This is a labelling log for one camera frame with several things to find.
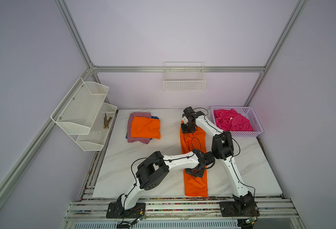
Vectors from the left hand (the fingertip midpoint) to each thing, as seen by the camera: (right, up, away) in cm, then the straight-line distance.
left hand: (194, 175), depth 85 cm
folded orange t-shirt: (-35, +29, +16) cm, 48 cm away
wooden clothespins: (-59, +33, +10) cm, 68 cm away
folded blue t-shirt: (-28, +37, +28) cm, 54 cm away
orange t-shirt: (0, -4, -5) cm, 6 cm away
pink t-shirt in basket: (+32, +35, +25) cm, 53 cm away
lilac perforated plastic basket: (+49, +41, +30) cm, 70 cm away
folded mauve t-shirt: (-42, +21, +14) cm, 49 cm away
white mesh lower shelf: (-60, +21, 0) cm, 64 cm away
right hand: (-4, +24, +21) cm, 32 cm away
